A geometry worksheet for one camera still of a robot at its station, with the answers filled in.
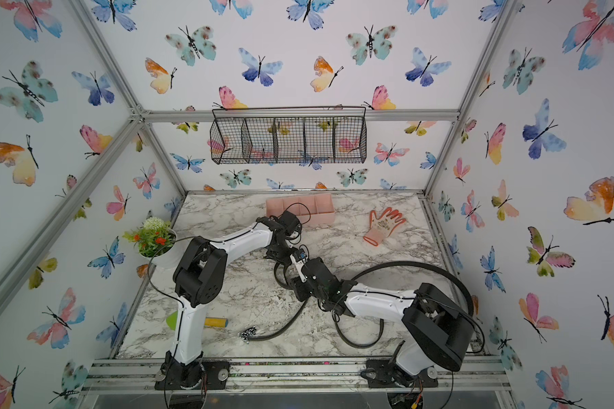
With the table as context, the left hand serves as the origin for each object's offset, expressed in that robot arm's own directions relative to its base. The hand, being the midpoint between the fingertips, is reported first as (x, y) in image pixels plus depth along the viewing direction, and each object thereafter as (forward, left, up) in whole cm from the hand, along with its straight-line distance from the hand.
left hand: (293, 260), depth 97 cm
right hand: (-10, -2, +8) cm, 13 cm away
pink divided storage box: (+29, -7, -4) cm, 30 cm away
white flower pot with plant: (0, +44, +14) cm, 46 cm away
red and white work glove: (+15, -36, -1) cm, 39 cm away
